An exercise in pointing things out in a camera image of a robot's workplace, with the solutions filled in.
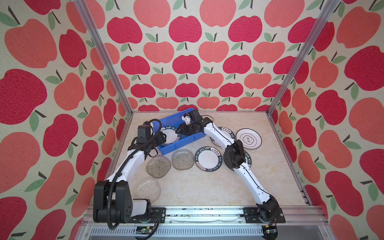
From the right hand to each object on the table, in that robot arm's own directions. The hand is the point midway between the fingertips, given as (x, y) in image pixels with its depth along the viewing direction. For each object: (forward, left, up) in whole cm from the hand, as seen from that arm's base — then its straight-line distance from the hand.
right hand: (180, 131), depth 100 cm
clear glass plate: (-17, -4, -8) cm, 19 cm away
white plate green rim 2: (-15, -21, -7) cm, 26 cm away
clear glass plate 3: (-37, +14, -7) cm, 40 cm away
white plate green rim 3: (-13, -46, -6) cm, 48 cm away
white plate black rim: (+4, -50, -8) cm, 51 cm away
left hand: (-11, +7, +8) cm, 15 cm away
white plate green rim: (+8, -33, -6) cm, 35 cm away
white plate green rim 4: (0, +6, -6) cm, 9 cm away
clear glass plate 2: (-24, +10, -7) cm, 27 cm away
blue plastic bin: (+10, +6, 0) cm, 12 cm away
